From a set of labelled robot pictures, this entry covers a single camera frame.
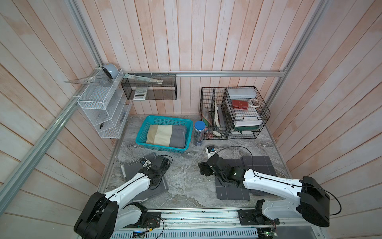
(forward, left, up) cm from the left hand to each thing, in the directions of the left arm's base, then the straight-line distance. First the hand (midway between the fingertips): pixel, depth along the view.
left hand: (162, 170), depth 89 cm
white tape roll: (+41, -61, +18) cm, 76 cm away
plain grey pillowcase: (+1, +20, -1) cm, 20 cm away
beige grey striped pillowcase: (+25, -3, +1) cm, 25 cm away
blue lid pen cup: (+19, -22, +14) cm, 32 cm away
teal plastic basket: (+37, +12, +6) cm, 39 cm away
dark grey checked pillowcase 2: (+4, -61, +1) cm, 61 cm away
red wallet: (+36, -50, +21) cm, 65 cm away
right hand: (+1, -24, +9) cm, 26 cm away
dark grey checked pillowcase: (-12, -40, -1) cm, 41 cm away
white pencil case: (+49, -54, +21) cm, 75 cm away
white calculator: (+44, +17, +24) cm, 53 cm away
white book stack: (+26, -54, +16) cm, 62 cm away
